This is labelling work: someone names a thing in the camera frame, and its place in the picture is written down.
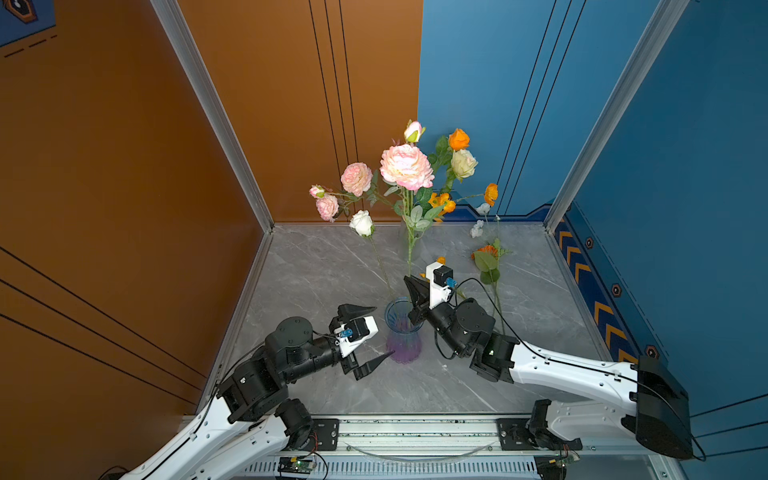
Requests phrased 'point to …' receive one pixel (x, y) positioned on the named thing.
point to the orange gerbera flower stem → (486, 259)
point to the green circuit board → (295, 464)
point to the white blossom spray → (477, 228)
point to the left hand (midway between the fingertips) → (381, 324)
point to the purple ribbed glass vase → (404, 339)
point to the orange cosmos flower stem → (442, 260)
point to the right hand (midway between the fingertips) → (403, 278)
